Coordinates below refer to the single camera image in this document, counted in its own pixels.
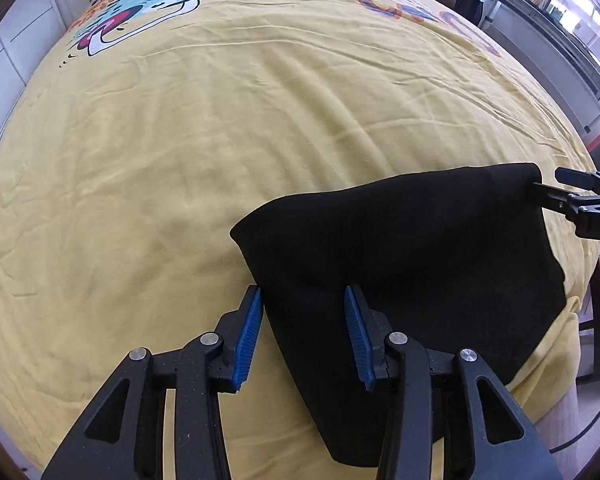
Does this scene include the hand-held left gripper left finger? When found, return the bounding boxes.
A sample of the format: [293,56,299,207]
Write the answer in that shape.
[40,285,266,480]

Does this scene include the long desk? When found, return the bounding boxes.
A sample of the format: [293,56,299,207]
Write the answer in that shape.
[462,0,600,126]

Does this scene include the white wardrobe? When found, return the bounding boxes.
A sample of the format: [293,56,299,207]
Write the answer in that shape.
[0,0,88,171]

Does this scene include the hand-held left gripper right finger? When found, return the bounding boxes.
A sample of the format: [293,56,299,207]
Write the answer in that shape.
[342,285,566,480]

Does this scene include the black bag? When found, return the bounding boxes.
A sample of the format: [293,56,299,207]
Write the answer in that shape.
[454,0,488,26]

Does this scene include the yellow printed bed cover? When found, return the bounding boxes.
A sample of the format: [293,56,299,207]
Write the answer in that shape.
[0,0,598,480]

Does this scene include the black pants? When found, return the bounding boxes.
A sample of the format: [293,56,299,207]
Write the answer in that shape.
[229,162,567,467]

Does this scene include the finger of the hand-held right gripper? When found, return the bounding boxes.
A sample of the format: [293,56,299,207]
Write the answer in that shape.
[554,167,600,195]
[529,182,583,223]

